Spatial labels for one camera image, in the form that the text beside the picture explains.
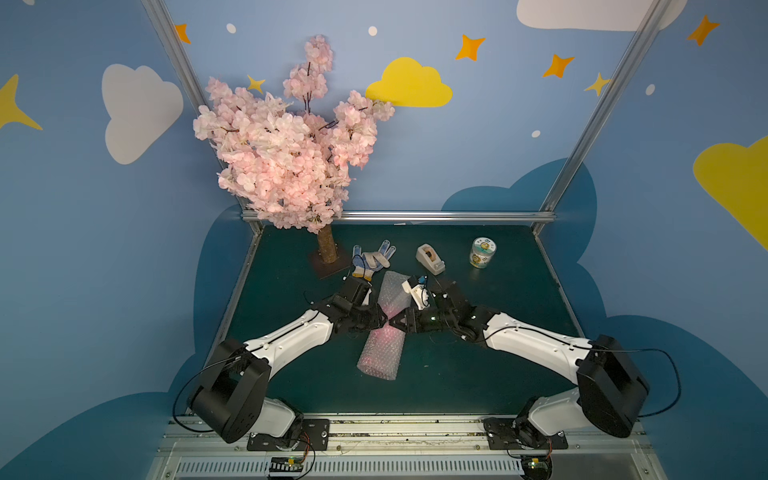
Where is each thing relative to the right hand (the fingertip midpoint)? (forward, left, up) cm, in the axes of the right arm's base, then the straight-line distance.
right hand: (398, 317), depth 80 cm
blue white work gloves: (+27, +13, -12) cm, 32 cm away
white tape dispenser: (+31, -9, -11) cm, 34 cm away
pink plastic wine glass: (-2, +2, -8) cm, 8 cm away
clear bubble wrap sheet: (-8, +4, -7) cm, 11 cm away
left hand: (+4, +4, -6) cm, 8 cm away
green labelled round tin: (+32, -29, -8) cm, 44 cm away
